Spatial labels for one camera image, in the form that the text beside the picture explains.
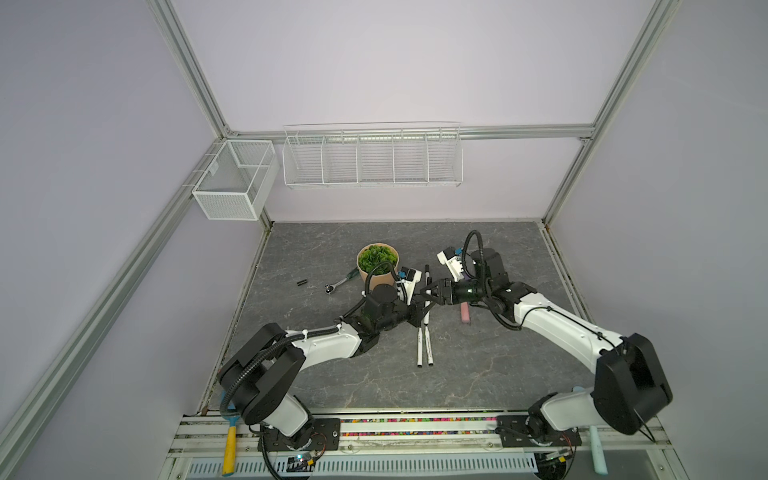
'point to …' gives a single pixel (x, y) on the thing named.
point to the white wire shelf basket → (373, 155)
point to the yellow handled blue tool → (229, 458)
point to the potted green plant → (372, 256)
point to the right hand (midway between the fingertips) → (425, 294)
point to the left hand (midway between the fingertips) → (435, 303)
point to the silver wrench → (329, 288)
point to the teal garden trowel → (599, 464)
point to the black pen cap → (302, 282)
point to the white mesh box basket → (237, 180)
